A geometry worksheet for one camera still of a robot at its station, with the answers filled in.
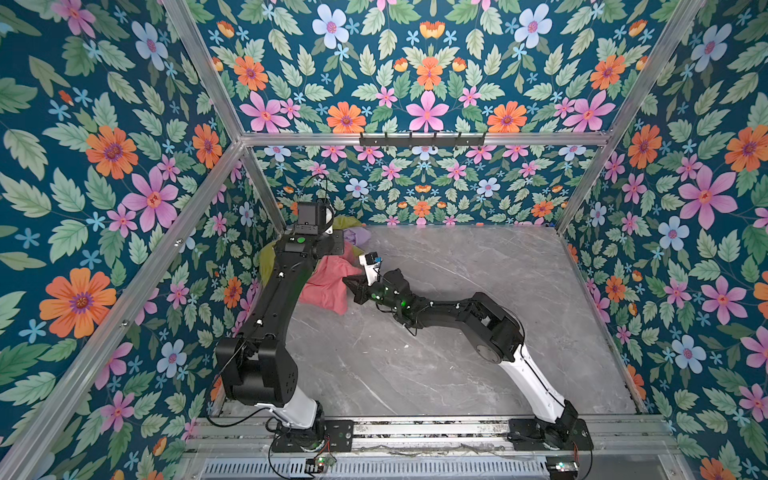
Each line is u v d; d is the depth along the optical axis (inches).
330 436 28.9
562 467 27.7
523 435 28.9
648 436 29.5
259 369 16.8
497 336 23.7
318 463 27.7
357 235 42.4
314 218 24.3
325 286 36.5
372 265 32.1
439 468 30.1
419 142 36.8
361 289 31.6
